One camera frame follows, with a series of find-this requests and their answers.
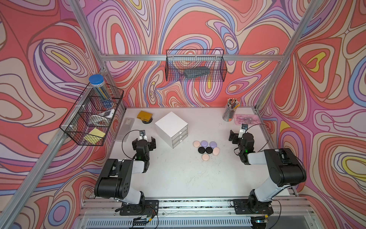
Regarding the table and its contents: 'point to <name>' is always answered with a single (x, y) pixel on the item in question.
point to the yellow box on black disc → (144, 116)
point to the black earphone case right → (208, 150)
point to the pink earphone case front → (205, 157)
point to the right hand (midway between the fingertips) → (238, 133)
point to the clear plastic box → (125, 130)
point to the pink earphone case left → (196, 143)
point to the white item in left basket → (107, 114)
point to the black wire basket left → (89, 120)
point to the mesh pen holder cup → (229, 111)
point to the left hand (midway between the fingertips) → (145, 138)
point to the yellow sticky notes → (95, 136)
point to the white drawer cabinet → (171, 130)
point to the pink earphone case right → (216, 151)
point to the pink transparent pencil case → (249, 119)
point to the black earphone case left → (201, 150)
